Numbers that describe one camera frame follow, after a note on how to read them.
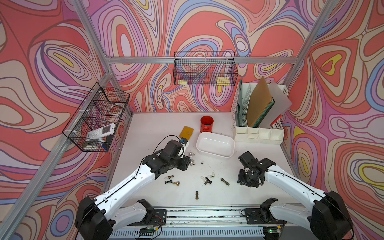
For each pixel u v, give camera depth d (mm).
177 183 837
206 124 1006
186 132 1062
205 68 965
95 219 376
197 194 802
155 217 721
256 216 704
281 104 840
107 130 681
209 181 844
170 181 851
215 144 1015
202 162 928
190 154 952
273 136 1017
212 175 863
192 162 916
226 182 842
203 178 861
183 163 677
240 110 937
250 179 693
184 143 687
